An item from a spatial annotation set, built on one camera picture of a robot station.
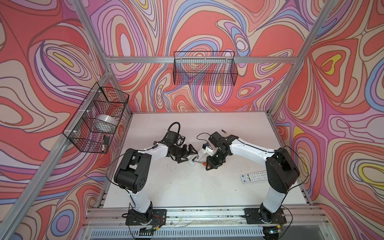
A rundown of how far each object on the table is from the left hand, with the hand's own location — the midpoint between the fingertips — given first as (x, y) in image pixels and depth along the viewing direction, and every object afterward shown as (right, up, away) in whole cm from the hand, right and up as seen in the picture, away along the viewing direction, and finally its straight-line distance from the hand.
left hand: (194, 155), depth 90 cm
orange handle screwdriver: (+5, -4, -5) cm, 8 cm away
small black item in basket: (-45, +11, -16) cm, 49 cm away
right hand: (+9, -8, -6) cm, 13 cm away
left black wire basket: (-47, +19, -21) cm, 55 cm away
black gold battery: (+22, +14, +18) cm, 31 cm away
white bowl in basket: (-44, +22, -16) cm, 52 cm away
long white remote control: (-2, -5, +1) cm, 6 cm away
